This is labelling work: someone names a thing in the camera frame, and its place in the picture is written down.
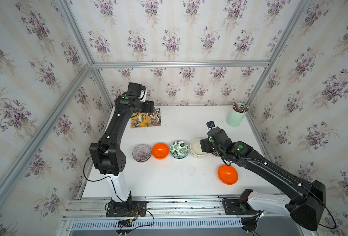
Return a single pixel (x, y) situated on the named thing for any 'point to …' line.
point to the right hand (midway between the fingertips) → (209, 138)
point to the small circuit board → (125, 223)
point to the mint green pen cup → (237, 113)
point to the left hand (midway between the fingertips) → (151, 108)
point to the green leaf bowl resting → (179, 155)
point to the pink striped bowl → (141, 153)
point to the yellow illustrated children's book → (144, 119)
